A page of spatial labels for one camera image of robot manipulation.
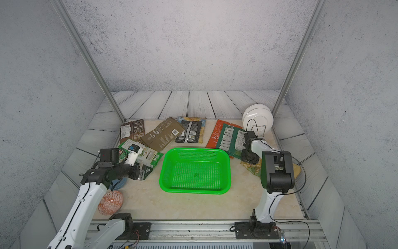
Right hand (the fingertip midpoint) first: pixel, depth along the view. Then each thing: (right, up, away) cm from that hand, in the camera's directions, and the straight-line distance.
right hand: (248, 159), depth 97 cm
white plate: (+8, +26, +6) cm, 28 cm away
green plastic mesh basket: (-33, -6, -3) cm, 34 cm away
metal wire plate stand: (+8, +21, +3) cm, 22 cm away
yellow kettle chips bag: (+2, -3, -3) cm, 5 cm away
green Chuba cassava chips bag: (-63, +1, +2) cm, 63 cm away
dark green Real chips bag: (-9, +11, +8) cm, 17 cm away
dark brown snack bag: (-79, +18, +18) cm, 83 cm away
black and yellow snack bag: (-34, +19, +12) cm, 41 cm away
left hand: (-56, 0, -19) cm, 59 cm away
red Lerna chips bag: (-20, +12, +11) cm, 26 cm away
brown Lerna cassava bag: (-55, +15, +12) cm, 58 cm away
